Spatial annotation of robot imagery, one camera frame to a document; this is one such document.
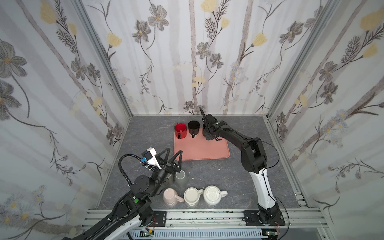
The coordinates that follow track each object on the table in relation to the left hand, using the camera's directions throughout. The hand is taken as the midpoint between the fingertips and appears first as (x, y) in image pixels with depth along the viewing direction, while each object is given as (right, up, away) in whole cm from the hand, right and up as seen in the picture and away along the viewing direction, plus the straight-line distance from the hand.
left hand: (173, 148), depth 64 cm
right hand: (+19, +8, +36) cm, 42 cm away
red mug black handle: (-1, +7, +42) cm, 42 cm away
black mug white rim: (+17, +6, +15) cm, 24 cm away
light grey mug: (+2, -19, +15) cm, 24 cm away
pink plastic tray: (+12, -5, +37) cm, 39 cm away
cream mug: (+8, -26, +11) cm, 30 cm away
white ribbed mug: (+18, -26, +11) cm, 33 cm away
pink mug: (-3, -26, +9) cm, 27 cm away
